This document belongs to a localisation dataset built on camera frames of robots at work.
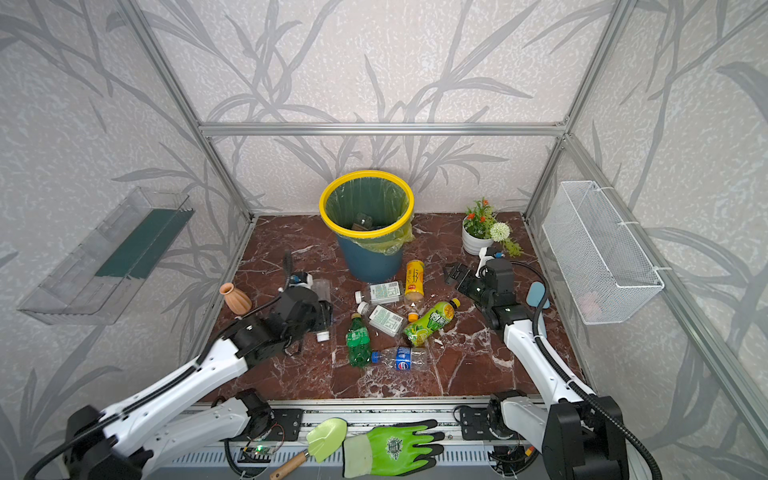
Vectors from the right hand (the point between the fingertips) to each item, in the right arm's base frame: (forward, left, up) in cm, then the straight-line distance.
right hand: (454, 263), depth 84 cm
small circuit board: (-43, +51, -19) cm, 69 cm away
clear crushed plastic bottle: (+20, +28, -5) cm, 35 cm away
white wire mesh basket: (-13, -28, +17) cm, 35 cm away
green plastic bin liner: (+23, +21, +3) cm, 32 cm away
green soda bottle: (-18, +28, -14) cm, 36 cm away
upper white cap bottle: (-2, +22, -14) cm, 26 cm away
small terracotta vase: (-7, +65, -9) cm, 66 cm away
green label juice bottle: (-10, +4, -12) cm, 16 cm away
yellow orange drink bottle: (+2, +11, -13) cm, 18 cm away
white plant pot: (+16, -9, -12) cm, 23 cm away
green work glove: (-43, +17, -15) cm, 48 cm away
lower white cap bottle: (-10, +21, -14) cm, 27 cm away
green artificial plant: (+19, -11, -3) cm, 23 cm away
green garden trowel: (-41, +35, -17) cm, 56 cm away
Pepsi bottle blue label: (-22, +15, -13) cm, 30 cm away
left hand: (-10, +34, -2) cm, 36 cm away
